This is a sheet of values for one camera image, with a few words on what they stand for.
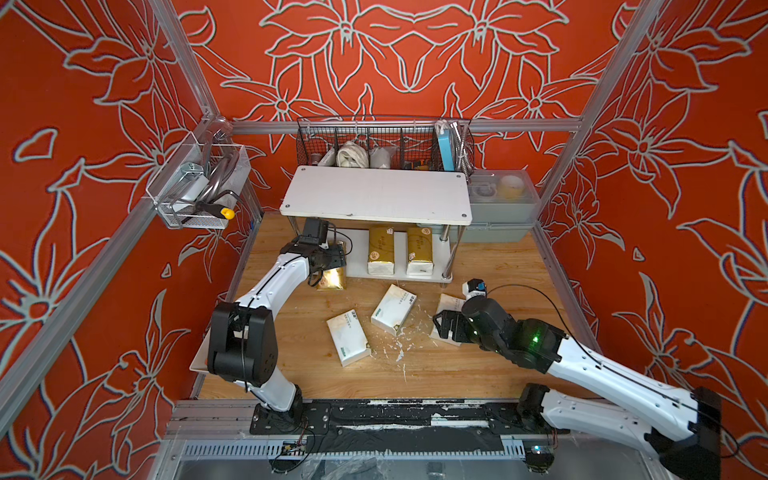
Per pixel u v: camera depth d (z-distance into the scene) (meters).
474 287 0.66
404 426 0.73
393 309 0.90
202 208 0.64
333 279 0.90
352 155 0.88
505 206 0.97
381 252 0.91
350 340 0.82
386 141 0.95
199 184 0.71
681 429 0.39
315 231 0.70
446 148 0.85
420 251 0.92
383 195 0.79
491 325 0.53
